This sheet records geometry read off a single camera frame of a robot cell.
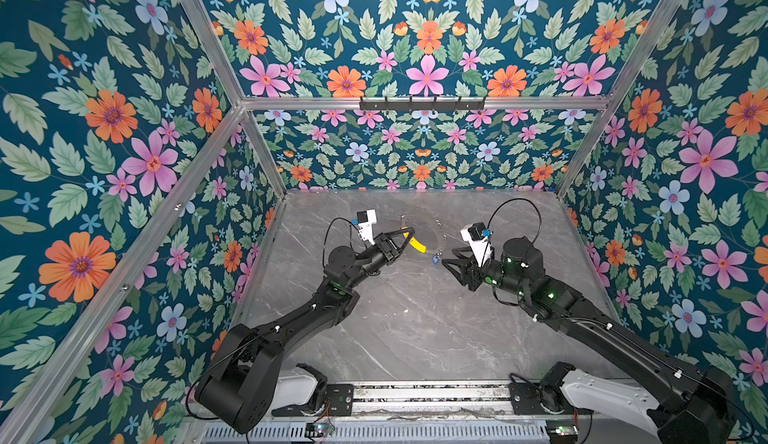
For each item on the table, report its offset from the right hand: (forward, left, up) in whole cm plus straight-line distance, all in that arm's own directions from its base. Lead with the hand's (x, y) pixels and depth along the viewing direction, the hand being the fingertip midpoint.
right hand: (449, 254), depth 72 cm
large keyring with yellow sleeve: (+1, +8, +2) cm, 8 cm away
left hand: (+2, +8, +7) cm, 11 cm away
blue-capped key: (-1, +3, -1) cm, 4 cm away
